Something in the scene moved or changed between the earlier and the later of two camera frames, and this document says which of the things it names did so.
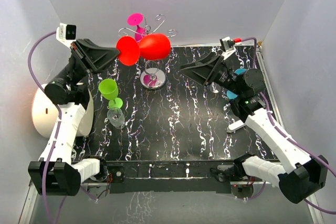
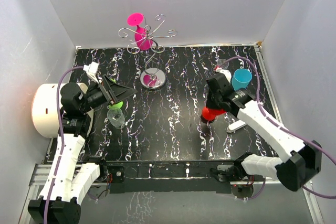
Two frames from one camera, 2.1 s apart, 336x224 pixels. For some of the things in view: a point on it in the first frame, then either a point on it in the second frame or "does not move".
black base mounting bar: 165,177 does not move
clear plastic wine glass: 116,117 does not move
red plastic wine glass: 153,46 → 210,114
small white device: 235,126 does not move
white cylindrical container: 45,114 does not move
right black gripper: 203,71 → 209,104
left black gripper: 94,57 → 116,92
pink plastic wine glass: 136,19 does not move
